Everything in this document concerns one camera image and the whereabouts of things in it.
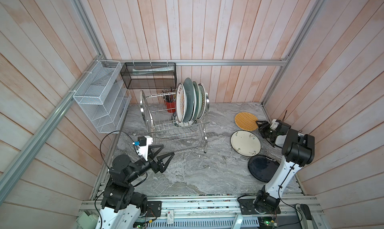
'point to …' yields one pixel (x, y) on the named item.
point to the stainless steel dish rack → (159, 113)
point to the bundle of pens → (169, 95)
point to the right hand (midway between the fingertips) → (257, 123)
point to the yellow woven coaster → (246, 121)
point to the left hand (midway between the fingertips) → (168, 154)
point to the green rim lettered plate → (180, 113)
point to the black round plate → (262, 167)
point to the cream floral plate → (245, 143)
